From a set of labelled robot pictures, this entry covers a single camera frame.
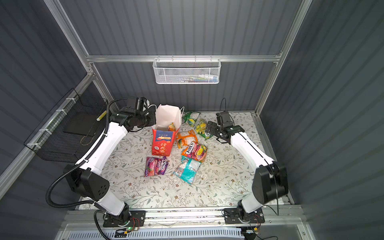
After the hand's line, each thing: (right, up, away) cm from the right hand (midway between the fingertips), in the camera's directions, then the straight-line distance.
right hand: (214, 129), depth 86 cm
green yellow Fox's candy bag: (-8, 0, +19) cm, 20 cm away
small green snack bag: (-16, +8, +25) cm, 31 cm away
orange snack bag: (-18, -7, +14) cm, 24 cm away
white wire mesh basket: (-18, +43, +25) cm, 53 cm away
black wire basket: (-77, 0, -10) cm, 77 cm away
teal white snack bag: (-16, -24, 0) cm, 29 cm away
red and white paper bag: (-32, 0, +15) cm, 36 cm away
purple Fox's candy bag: (-35, -22, +2) cm, 42 cm away
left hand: (-31, +5, -7) cm, 33 cm away
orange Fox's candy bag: (-27, +1, +12) cm, 30 cm away
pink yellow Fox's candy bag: (-11, -14, +8) cm, 20 cm away
